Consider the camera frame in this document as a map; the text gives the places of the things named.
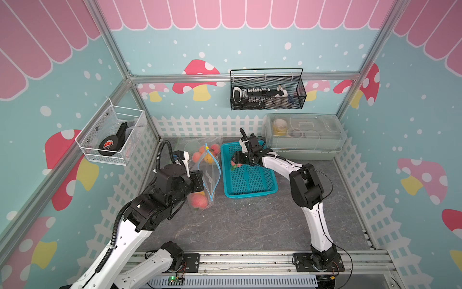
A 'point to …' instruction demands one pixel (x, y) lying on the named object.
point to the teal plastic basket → (246, 180)
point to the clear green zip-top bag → (193, 144)
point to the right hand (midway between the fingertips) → (235, 157)
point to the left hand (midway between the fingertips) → (203, 176)
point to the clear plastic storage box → (313, 136)
